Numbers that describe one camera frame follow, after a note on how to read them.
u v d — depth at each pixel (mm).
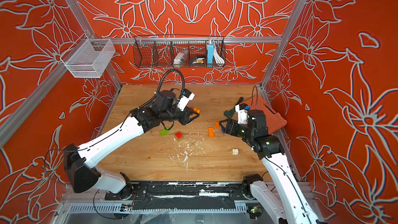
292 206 385
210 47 830
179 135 874
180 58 916
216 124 976
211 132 933
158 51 1000
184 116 613
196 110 699
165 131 935
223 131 945
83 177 395
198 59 871
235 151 834
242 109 636
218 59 913
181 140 896
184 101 630
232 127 610
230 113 1016
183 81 600
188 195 727
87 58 908
